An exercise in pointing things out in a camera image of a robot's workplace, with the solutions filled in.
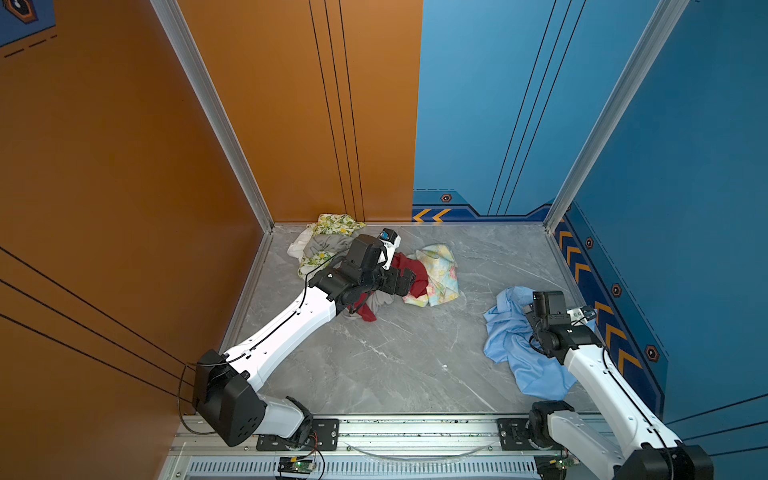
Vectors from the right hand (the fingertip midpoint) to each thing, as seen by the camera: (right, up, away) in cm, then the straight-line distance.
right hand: (533, 318), depth 83 cm
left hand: (-38, +14, -6) cm, 41 cm away
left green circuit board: (-61, -32, -14) cm, 70 cm away
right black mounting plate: (-10, -26, -11) cm, 30 cm away
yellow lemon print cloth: (-65, +29, +29) cm, 77 cm away
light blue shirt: (-5, -4, +4) cm, 8 cm away
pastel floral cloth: (-23, +11, +13) cm, 29 cm away
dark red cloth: (-32, +7, +11) cm, 34 cm away
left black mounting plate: (-57, -27, -9) cm, 64 cm away
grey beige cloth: (-70, +21, +23) cm, 77 cm away
